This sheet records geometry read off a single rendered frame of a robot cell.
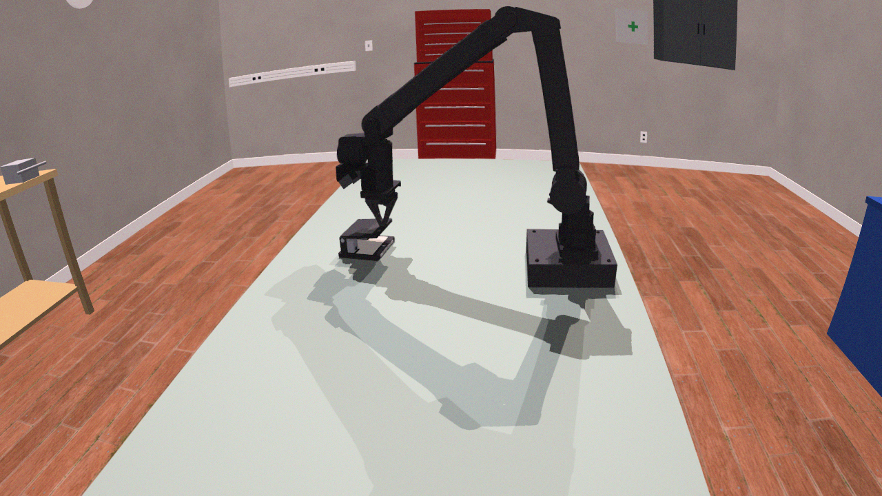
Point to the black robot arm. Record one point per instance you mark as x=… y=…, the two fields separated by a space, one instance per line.
x=576 y=234

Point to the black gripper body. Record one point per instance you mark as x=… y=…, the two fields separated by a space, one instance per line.
x=385 y=186

